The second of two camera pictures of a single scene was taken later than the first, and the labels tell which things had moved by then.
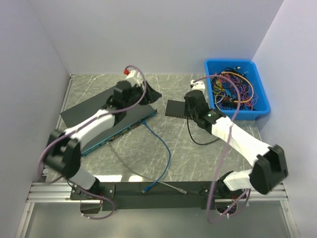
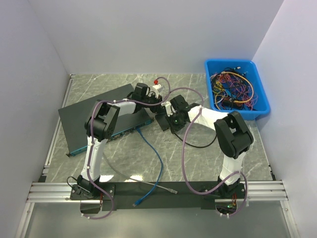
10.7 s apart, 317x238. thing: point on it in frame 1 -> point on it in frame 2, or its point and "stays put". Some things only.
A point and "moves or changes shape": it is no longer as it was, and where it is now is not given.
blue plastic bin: [215, 66] stays put
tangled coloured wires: [225, 93] stays put
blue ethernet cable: [146, 189] -> [144, 198]
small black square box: [177, 109] moves or changes shape
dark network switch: [128, 119] moves or changes shape
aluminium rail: [60, 192] stays put
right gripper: [186, 102] -> [174, 128]
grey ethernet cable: [136, 172] -> [171, 191]
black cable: [192, 136] -> [197, 147]
